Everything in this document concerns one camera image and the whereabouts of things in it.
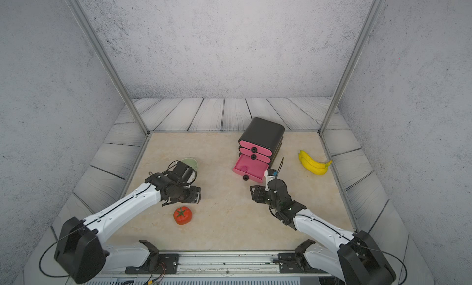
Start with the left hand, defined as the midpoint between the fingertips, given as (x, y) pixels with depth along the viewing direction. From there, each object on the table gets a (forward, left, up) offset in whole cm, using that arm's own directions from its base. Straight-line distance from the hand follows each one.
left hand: (197, 197), depth 82 cm
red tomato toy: (-6, +6, -4) cm, 10 cm away
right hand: (+3, -26, +1) cm, 26 cm away
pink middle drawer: (+21, -28, +2) cm, 35 cm away
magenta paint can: (+20, -21, -7) cm, 30 cm away
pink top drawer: (+23, -27, +6) cm, 36 cm away
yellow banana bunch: (+18, -61, -5) cm, 64 cm away
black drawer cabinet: (+26, -30, +9) cm, 41 cm away
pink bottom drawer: (+20, -25, -8) cm, 33 cm away
